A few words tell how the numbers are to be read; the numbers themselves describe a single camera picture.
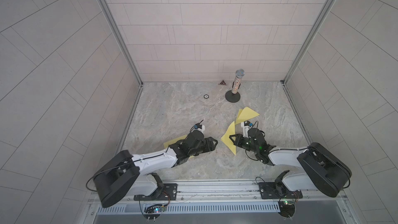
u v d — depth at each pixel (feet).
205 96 3.56
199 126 2.48
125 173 1.35
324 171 1.40
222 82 3.82
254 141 2.19
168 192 2.31
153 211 2.15
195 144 2.05
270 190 2.34
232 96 3.54
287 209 2.29
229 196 2.32
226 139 2.82
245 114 3.21
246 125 2.62
